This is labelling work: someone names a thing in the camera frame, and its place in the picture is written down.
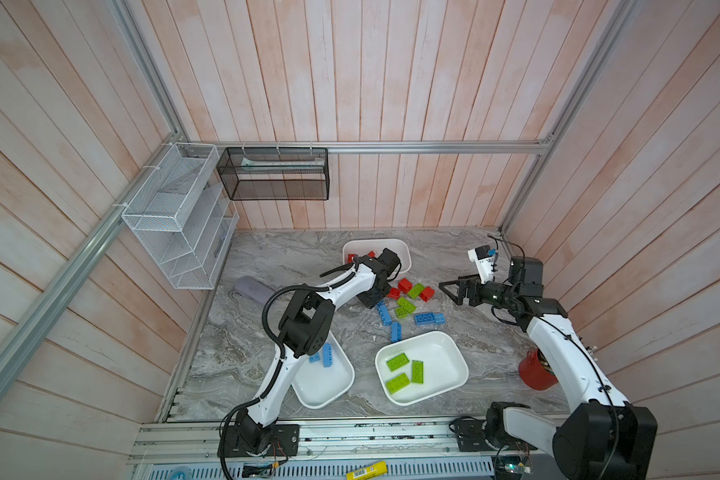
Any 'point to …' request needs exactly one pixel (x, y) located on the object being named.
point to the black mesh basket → (276, 173)
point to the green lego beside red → (415, 290)
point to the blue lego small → (315, 357)
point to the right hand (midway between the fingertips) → (452, 281)
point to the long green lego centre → (408, 306)
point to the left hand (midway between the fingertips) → (380, 301)
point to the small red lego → (372, 254)
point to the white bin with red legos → (362, 247)
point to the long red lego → (394, 293)
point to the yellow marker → (368, 472)
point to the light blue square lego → (440, 318)
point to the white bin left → (318, 386)
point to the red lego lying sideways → (427, 293)
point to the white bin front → (444, 366)
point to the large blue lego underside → (425, 319)
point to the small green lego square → (401, 313)
